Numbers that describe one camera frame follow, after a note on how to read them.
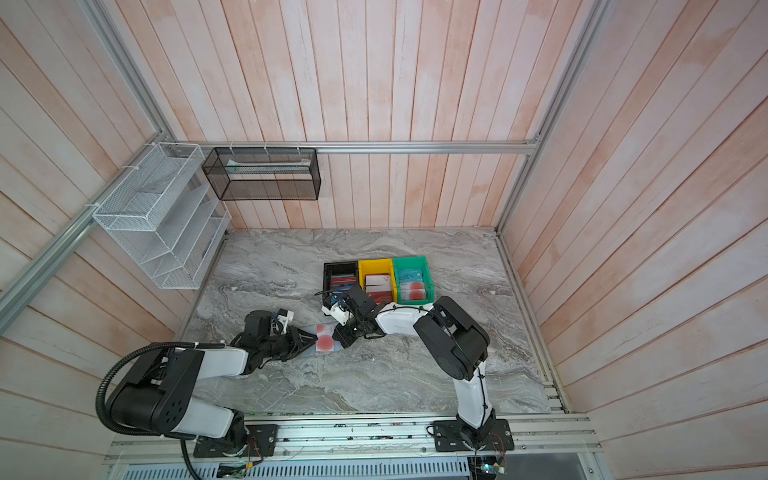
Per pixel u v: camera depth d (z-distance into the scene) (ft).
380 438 2.45
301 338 2.72
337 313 2.75
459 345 1.70
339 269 3.21
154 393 1.45
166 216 2.40
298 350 2.65
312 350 2.89
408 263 3.41
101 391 1.34
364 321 2.41
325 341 2.95
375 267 3.41
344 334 2.67
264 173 3.39
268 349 2.52
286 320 2.83
